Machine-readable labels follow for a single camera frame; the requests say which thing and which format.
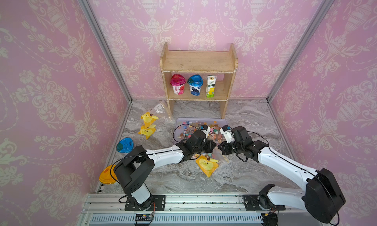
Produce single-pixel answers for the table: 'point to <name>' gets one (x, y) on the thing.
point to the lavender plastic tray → (222, 122)
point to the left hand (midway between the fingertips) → (217, 146)
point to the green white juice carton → (210, 85)
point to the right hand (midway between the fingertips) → (219, 146)
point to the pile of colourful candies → (185, 128)
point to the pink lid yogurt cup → (178, 82)
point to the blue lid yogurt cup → (195, 81)
